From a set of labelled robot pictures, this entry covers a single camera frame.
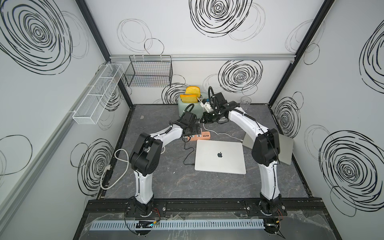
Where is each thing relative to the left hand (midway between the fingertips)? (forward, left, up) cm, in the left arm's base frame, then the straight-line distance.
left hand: (193, 130), depth 98 cm
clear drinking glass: (+29, -40, -1) cm, 50 cm away
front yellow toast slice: (+15, +3, +15) cm, 21 cm away
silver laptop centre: (-16, -17, -5) cm, 24 cm away
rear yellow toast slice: (+22, +1, +16) cm, 27 cm away
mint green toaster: (+2, -3, +19) cm, 19 cm away
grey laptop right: (-10, -60, -4) cm, 60 cm away
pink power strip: (-2, -8, -3) cm, 9 cm away
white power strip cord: (-13, +18, -6) cm, 22 cm away
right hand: (0, -5, +10) cm, 11 cm away
